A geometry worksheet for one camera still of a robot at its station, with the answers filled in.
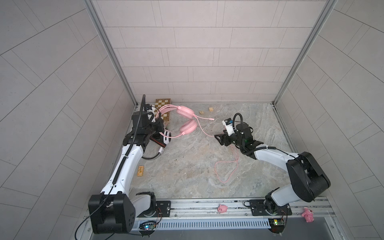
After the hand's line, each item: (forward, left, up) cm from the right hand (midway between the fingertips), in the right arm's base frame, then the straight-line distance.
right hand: (218, 133), depth 88 cm
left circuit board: (-41, +37, -7) cm, 56 cm away
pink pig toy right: (-41, -36, -10) cm, 56 cm away
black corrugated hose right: (-9, -7, +22) cm, 25 cm away
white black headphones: (-1, +33, -1) cm, 33 cm away
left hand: (+3, +29, +14) cm, 32 cm away
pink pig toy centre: (-37, +3, -8) cm, 38 cm away
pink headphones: (-3, +17, +13) cm, 22 cm away
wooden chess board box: (+34, +39, -4) cm, 52 cm away
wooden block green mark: (+24, +9, -7) cm, 27 cm away
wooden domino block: (-16, +46, -8) cm, 49 cm away
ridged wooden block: (+28, +1, -8) cm, 29 cm away
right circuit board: (-44, -21, -12) cm, 51 cm away
